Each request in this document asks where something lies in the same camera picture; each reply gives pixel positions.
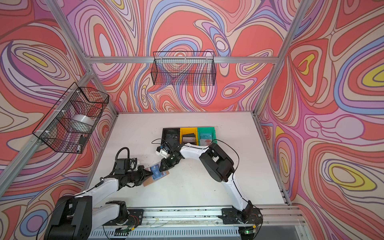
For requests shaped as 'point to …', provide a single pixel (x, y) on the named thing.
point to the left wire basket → (70, 124)
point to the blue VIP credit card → (155, 170)
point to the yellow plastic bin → (184, 131)
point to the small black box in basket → (82, 140)
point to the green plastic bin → (207, 130)
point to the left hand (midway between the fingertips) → (154, 172)
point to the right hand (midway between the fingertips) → (164, 172)
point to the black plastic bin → (171, 136)
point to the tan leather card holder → (149, 180)
